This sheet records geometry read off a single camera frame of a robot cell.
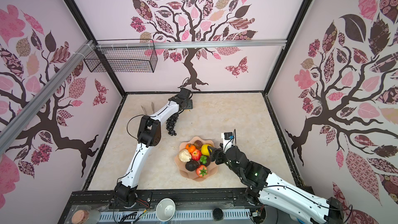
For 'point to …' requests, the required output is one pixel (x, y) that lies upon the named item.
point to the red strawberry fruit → (201, 170)
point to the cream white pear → (184, 155)
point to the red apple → (196, 155)
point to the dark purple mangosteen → (204, 160)
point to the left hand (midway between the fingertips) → (186, 104)
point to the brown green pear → (198, 144)
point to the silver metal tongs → (152, 105)
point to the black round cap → (217, 214)
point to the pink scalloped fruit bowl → (212, 170)
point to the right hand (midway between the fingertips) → (213, 145)
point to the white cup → (165, 209)
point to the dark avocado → (192, 165)
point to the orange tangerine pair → (190, 148)
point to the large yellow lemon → (204, 150)
